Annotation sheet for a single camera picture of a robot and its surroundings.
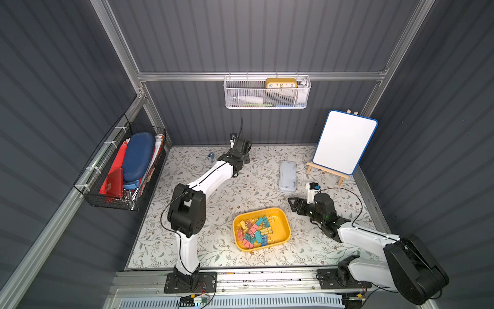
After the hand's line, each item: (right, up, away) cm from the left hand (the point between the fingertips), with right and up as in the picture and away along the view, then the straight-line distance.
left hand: (243, 153), depth 93 cm
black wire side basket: (-48, -2, -23) cm, 54 cm away
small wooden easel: (+41, -7, +9) cm, 42 cm away
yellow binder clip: (+1, -32, -8) cm, 34 cm away
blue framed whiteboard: (+45, +6, -8) cm, 47 cm away
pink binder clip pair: (-1, -37, -11) cm, 39 cm away
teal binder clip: (+9, -31, -5) cm, 33 cm away
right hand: (+26, -21, -5) cm, 33 cm away
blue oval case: (-41, -3, -18) cm, 45 cm away
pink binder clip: (+5, -34, -9) cm, 35 cm away
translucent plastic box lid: (+24, -12, +10) cm, 28 cm away
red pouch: (-44, -12, -28) cm, 53 cm away
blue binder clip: (+10, -38, -11) cm, 41 cm away
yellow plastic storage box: (+9, -34, -8) cm, 36 cm away
